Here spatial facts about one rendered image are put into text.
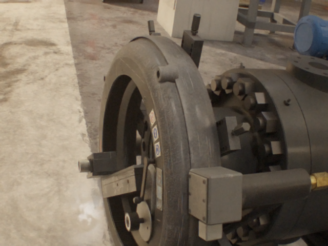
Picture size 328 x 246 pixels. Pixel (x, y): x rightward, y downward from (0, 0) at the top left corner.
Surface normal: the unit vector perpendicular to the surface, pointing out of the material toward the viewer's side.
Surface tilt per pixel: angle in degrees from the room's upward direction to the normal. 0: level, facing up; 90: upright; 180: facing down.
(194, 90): 33
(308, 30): 90
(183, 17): 90
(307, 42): 90
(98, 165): 52
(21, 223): 0
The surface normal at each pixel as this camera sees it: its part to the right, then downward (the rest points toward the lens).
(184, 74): 0.23, -0.64
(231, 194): 0.36, 0.07
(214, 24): 0.22, 0.45
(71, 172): 0.12, -0.89
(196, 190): -0.94, 0.04
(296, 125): 0.32, -0.36
